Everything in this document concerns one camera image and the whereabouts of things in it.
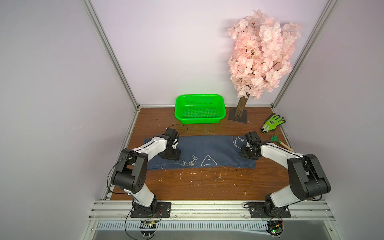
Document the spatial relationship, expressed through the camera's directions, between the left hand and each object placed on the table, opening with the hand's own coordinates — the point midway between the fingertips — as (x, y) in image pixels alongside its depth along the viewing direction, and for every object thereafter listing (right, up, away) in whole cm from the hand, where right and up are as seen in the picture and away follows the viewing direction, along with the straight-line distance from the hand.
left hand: (176, 156), depth 92 cm
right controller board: (+51, -28, -22) cm, 62 cm away
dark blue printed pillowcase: (+19, +2, +1) cm, 19 cm away
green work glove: (+70, +21, +17) cm, 75 cm away
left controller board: (-12, -31, -20) cm, 38 cm away
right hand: (+45, +3, +1) cm, 45 cm away
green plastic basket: (+16, +32, +26) cm, 44 cm away
